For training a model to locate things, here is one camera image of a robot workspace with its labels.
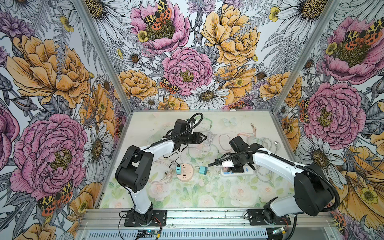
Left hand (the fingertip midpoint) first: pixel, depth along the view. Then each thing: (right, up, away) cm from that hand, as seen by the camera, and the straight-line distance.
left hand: (204, 141), depth 90 cm
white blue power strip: (+13, -16, -5) cm, 21 cm away
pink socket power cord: (-20, -19, -4) cm, 28 cm away
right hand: (+16, -15, -4) cm, 22 cm away
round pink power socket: (-10, -18, -2) cm, 20 cm away
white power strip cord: (+49, -3, +10) cm, 50 cm away
